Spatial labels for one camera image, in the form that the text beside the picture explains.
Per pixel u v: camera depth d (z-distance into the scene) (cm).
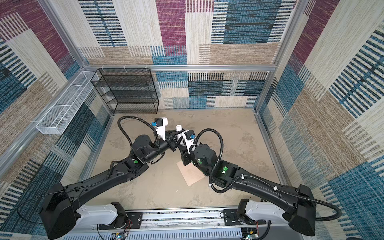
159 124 61
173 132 66
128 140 63
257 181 46
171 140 61
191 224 73
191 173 88
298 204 40
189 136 56
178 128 67
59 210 39
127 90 109
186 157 60
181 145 66
